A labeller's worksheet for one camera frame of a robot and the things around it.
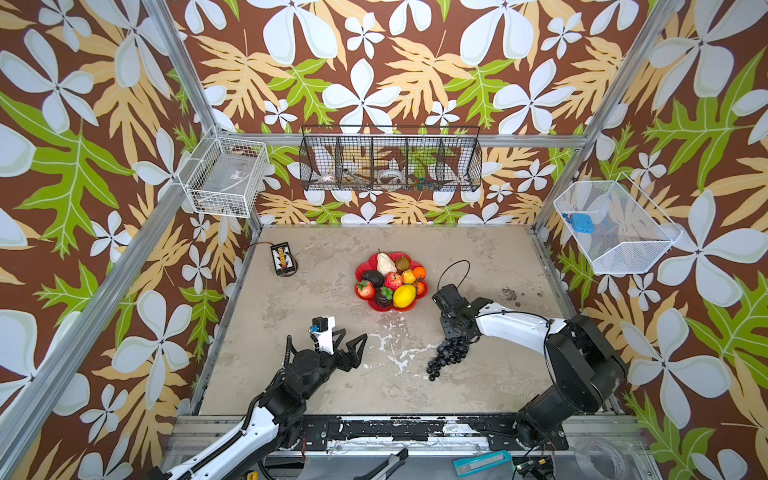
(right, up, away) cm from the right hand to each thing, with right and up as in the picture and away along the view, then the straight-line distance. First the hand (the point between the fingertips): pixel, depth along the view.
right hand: (452, 323), depth 92 cm
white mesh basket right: (+44, +30, -9) cm, 54 cm away
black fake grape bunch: (-2, -6, -8) cm, 10 cm away
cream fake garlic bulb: (-21, +18, +9) cm, 29 cm away
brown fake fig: (-15, +19, +9) cm, 26 cm away
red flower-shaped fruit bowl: (-21, +10, +1) cm, 23 cm away
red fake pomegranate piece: (-18, +13, +6) cm, 23 cm away
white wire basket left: (-69, +45, -6) cm, 82 cm away
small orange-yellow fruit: (-13, +14, +7) cm, 21 cm away
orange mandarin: (-10, +16, +6) cm, 19 cm away
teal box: (0, -29, -22) cm, 36 cm away
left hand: (-30, +1, -13) cm, 32 cm away
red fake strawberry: (-28, +10, +3) cm, 30 cm away
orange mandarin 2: (-10, +11, +4) cm, 15 cm away
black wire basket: (-19, +53, +4) cm, 57 cm away
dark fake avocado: (-24, +14, +6) cm, 29 cm away
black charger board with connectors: (-59, +21, +16) cm, 65 cm away
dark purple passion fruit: (-23, +8, +1) cm, 24 cm away
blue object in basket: (+37, +31, -6) cm, 48 cm away
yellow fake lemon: (-15, +8, +1) cm, 17 cm away
